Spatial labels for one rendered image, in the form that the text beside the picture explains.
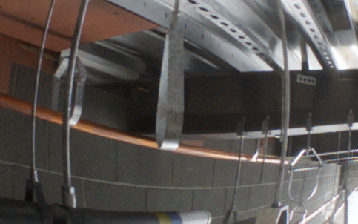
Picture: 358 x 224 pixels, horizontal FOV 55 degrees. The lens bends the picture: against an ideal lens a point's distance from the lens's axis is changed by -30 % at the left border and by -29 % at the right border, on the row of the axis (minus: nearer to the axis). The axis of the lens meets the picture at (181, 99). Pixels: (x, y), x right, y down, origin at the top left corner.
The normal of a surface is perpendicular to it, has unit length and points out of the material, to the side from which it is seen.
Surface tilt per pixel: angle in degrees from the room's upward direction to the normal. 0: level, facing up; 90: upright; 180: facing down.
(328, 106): 90
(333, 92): 90
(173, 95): 74
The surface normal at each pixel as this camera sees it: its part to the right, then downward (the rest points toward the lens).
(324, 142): -0.50, -0.18
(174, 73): 0.22, -0.43
